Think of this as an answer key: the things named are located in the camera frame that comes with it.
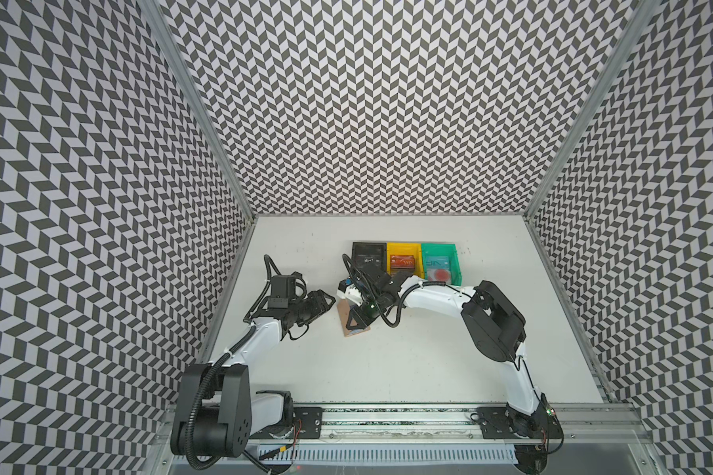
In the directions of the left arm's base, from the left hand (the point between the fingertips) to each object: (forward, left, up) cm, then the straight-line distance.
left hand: (329, 304), depth 88 cm
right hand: (-6, -7, -3) cm, 10 cm away
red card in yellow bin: (+18, -23, -4) cm, 30 cm away
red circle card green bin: (+13, -36, -5) cm, 38 cm away
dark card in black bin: (+19, -12, -4) cm, 22 cm away
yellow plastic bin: (+21, -25, 0) cm, 32 cm away
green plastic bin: (+17, -41, -1) cm, 44 cm away
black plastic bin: (+22, -12, -4) cm, 25 cm away
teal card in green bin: (+18, -36, -4) cm, 40 cm away
